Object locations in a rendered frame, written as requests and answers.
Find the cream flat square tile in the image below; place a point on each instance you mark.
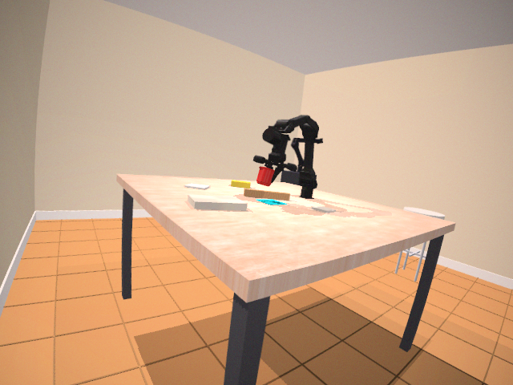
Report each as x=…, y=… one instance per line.
x=323, y=209

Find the long brown wooden bar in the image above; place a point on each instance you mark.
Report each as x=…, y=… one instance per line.
x=266, y=194

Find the beige flat slab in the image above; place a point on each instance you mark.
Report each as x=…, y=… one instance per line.
x=216, y=203

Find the yellow rectangular block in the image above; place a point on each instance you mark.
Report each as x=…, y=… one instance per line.
x=241, y=184

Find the white flat square pad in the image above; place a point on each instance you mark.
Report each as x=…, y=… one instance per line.
x=199, y=186

